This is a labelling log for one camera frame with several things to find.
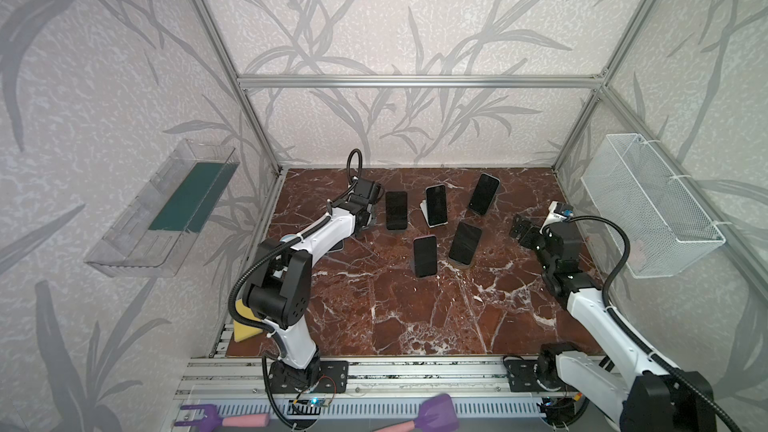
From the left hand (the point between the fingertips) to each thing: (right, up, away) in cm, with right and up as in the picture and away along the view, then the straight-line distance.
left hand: (365, 202), depth 94 cm
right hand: (+49, -2, -10) cm, 50 cm away
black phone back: (+10, -3, +4) cm, 11 cm away
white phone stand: (+20, -2, +8) cm, 21 cm away
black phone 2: (+19, -15, -9) cm, 26 cm away
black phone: (+43, +3, +17) cm, 46 cm away
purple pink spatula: (+20, -48, -26) cm, 58 cm away
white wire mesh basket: (+65, -3, -32) cm, 73 cm away
